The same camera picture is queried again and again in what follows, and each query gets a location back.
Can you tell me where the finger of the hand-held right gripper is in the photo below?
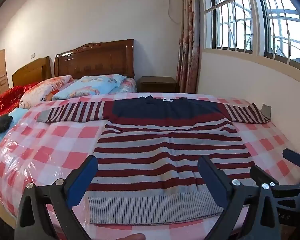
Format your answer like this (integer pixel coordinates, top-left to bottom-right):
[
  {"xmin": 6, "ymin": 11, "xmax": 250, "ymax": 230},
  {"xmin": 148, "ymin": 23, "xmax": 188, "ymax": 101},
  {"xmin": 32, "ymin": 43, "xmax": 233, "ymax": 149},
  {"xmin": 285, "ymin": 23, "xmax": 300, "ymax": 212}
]
[
  {"xmin": 249, "ymin": 166, "xmax": 281, "ymax": 188},
  {"xmin": 282, "ymin": 148, "xmax": 300, "ymax": 167}
]

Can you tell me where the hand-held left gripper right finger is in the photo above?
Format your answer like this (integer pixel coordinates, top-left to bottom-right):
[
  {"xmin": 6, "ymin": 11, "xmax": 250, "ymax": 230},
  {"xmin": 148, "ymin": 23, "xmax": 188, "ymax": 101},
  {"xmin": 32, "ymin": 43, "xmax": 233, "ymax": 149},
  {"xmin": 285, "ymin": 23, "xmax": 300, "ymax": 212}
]
[{"xmin": 197, "ymin": 155, "xmax": 282, "ymax": 240}]

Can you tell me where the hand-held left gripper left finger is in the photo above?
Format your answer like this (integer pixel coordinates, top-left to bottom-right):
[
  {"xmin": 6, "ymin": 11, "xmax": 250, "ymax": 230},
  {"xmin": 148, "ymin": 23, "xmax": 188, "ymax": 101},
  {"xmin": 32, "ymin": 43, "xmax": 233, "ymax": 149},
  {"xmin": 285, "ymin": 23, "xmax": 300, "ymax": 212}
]
[{"xmin": 14, "ymin": 155, "xmax": 99, "ymax": 240}]

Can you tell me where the red grey striped sweater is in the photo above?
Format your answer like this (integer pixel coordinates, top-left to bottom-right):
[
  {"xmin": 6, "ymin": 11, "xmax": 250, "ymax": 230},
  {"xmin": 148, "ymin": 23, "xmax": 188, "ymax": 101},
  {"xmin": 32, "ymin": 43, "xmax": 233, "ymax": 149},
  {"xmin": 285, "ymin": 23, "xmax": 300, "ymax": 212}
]
[{"xmin": 37, "ymin": 96, "xmax": 272, "ymax": 224}]

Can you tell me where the person's left hand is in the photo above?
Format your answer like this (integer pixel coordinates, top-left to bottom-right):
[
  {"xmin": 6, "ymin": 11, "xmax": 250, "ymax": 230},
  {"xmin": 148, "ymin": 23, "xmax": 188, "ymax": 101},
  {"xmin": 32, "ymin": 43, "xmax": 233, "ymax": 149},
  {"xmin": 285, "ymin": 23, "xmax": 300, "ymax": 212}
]
[{"xmin": 120, "ymin": 233, "xmax": 146, "ymax": 240}]

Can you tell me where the red white checkered bed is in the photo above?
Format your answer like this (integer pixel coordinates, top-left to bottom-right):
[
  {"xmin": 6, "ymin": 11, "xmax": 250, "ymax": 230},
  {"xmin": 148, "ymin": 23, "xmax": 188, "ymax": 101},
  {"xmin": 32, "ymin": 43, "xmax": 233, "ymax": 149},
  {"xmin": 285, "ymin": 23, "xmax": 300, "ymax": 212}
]
[{"xmin": 0, "ymin": 92, "xmax": 300, "ymax": 240}]

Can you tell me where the blue floral pillow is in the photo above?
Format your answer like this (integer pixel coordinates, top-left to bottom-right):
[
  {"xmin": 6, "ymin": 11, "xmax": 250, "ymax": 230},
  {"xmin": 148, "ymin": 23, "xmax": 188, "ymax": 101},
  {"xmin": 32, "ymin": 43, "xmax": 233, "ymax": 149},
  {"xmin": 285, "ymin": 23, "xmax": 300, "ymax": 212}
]
[{"xmin": 52, "ymin": 74, "xmax": 127, "ymax": 100}]

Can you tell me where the dark cloth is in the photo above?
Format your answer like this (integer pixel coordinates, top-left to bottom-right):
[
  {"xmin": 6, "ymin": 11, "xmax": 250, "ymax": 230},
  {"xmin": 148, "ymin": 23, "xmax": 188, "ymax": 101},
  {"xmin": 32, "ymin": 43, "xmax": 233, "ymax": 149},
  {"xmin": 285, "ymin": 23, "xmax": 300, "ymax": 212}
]
[{"xmin": 0, "ymin": 115, "xmax": 13, "ymax": 138}]

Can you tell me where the orange floral pillow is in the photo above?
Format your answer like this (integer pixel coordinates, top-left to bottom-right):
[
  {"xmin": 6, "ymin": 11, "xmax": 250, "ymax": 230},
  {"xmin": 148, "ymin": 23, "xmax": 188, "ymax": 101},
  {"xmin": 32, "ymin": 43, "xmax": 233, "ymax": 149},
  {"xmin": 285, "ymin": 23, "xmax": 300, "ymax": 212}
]
[{"xmin": 19, "ymin": 75, "xmax": 74, "ymax": 109}]

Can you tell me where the pink floral pillow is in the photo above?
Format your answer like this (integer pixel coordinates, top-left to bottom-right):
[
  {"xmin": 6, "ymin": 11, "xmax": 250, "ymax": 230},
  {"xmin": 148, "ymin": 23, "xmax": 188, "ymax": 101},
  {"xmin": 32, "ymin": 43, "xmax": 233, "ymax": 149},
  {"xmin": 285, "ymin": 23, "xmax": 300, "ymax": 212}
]
[{"xmin": 110, "ymin": 77, "xmax": 137, "ymax": 94}]

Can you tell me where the wooden nightstand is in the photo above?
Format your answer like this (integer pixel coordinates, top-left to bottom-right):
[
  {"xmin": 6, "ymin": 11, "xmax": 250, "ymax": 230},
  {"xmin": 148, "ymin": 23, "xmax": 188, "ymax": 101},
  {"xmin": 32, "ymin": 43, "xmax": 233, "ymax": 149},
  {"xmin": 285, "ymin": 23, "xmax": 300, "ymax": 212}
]
[{"xmin": 137, "ymin": 76, "xmax": 177, "ymax": 93}]

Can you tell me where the red blanket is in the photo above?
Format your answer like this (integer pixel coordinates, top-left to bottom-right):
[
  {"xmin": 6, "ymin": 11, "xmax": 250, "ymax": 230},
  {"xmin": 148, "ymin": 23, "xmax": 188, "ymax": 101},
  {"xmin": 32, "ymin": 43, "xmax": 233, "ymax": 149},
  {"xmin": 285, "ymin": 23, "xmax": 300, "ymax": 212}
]
[{"xmin": 0, "ymin": 81, "xmax": 40, "ymax": 124}]

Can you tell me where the small wooden headboard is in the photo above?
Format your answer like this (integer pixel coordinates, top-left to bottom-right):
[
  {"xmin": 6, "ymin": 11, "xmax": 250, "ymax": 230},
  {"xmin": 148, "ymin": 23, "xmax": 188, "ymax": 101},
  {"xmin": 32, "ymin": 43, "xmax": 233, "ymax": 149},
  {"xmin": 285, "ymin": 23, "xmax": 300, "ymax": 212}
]
[{"xmin": 12, "ymin": 56, "xmax": 52, "ymax": 88}]

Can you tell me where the large wooden headboard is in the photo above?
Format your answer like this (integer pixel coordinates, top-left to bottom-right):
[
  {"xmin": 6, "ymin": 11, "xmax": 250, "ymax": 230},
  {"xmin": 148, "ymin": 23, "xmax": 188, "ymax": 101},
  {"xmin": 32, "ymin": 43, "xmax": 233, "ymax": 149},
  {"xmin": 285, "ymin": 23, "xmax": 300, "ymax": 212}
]
[{"xmin": 54, "ymin": 39, "xmax": 135, "ymax": 79}]

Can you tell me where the floral curtain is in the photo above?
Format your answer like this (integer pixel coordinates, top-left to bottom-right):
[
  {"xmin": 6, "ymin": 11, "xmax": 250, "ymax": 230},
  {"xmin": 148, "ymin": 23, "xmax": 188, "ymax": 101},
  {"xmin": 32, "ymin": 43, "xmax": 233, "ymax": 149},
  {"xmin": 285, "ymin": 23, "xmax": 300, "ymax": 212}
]
[{"xmin": 176, "ymin": 0, "xmax": 203, "ymax": 93}]

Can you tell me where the barred window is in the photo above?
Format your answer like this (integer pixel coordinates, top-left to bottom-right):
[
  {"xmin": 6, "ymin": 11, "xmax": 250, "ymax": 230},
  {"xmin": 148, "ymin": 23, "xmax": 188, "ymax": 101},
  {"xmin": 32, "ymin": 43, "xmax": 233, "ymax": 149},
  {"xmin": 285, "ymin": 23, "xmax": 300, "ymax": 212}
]
[{"xmin": 201, "ymin": 0, "xmax": 300, "ymax": 68}]

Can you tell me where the white wall cable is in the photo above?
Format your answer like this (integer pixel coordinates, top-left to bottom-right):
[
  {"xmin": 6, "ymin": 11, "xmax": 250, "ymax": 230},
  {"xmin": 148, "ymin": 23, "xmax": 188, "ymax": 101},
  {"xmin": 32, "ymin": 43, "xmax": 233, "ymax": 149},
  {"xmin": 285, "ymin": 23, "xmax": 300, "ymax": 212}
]
[{"xmin": 167, "ymin": 0, "xmax": 183, "ymax": 23}]

